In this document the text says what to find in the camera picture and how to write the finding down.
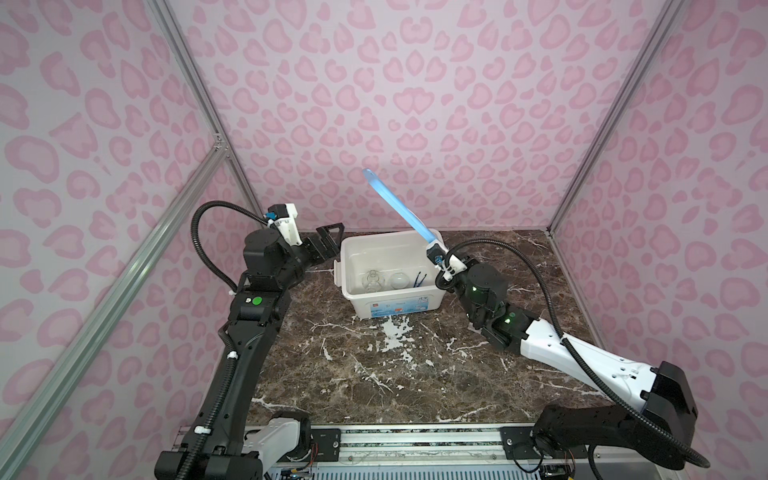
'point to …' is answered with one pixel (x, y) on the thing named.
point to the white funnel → (399, 280)
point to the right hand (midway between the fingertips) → (451, 242)
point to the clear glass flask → (373, 286)
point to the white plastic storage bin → (388, 273)
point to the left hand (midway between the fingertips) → (332, 225)
